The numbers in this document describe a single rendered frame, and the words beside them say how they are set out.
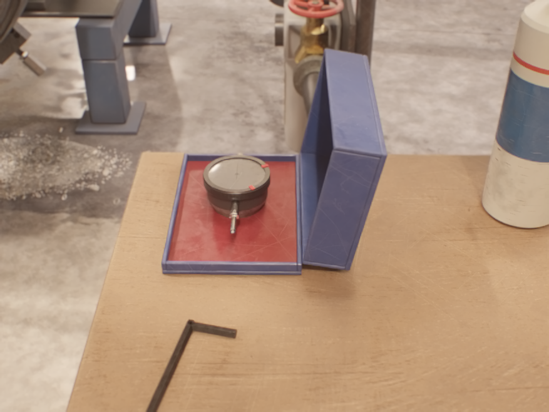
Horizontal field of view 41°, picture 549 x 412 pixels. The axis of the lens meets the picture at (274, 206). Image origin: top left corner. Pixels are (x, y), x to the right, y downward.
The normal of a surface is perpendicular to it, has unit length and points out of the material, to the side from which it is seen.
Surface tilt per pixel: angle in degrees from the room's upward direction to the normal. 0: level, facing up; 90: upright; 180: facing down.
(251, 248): 0
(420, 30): 0
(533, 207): 90
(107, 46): 90
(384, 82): 0
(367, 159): 90
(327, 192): 90
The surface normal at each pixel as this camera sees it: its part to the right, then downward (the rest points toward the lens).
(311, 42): -0.40, 0.55
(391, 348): 0.00, -0.80
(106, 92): -0.01, 0.60
